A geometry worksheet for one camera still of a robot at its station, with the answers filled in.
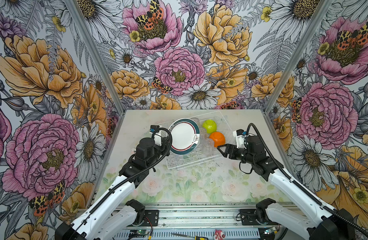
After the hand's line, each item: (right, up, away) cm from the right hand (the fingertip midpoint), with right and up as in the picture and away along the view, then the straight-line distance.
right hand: (222, 153), depth 78 cm
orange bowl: (+2, +6, +19) cm, 20 cm away
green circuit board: (-41, -36, -8) cm, 55 cm away
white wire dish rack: (-11, -5, +16) cm, 20 cm away
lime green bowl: (-2, +14, +27) cm, 30 cm away
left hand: (-28, +6, -2) cm, 28 cm away
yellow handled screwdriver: (-14, -36, -10) cm, 40 cm away
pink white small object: (-4, -34, -12) cm, 36 cm away
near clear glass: (-5, +2, +12) cm, 13 cm away
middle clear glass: (-7, +5, +17) cm, 19 cm away
